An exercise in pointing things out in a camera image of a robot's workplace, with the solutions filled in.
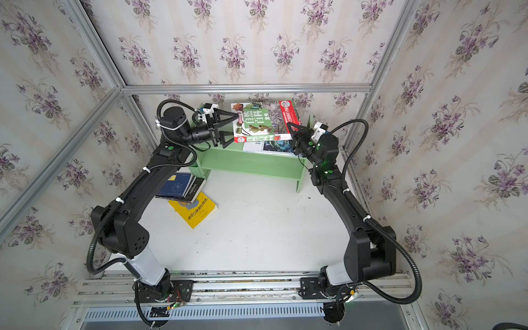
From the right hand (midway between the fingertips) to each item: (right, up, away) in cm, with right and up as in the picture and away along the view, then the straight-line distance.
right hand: (295, 123), depth 71 cm
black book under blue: (-46, -27, +26) cm, 59 cm away
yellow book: (-43, -37, +22) cm, 61 cm away
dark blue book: (-54, -25, +25) cm, 64 cm away
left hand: (-19, -2, -6) cm, 20 cm away
